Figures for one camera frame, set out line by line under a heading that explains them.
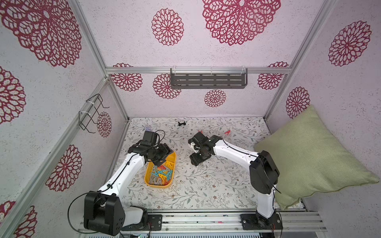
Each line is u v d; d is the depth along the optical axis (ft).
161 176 2.87
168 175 2.87
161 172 2.93
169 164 3.02
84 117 2.37
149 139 2.09
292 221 2.49
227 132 3.68
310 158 2.18
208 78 3.03
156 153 2.26
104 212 1.31
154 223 2.43
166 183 2.78
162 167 3.02
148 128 3.51
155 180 2.80
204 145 2.20
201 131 3.70
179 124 3.82
